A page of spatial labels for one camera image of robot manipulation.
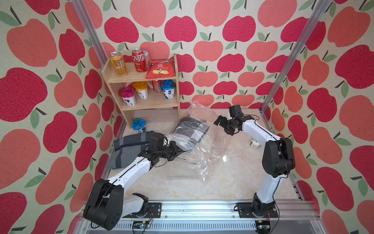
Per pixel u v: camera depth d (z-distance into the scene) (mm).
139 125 987
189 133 892
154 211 737
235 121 709
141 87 915
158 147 670
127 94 862
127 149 916
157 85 973
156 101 997
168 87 925
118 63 724
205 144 929
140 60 750
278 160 501
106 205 407
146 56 841
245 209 735
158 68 779
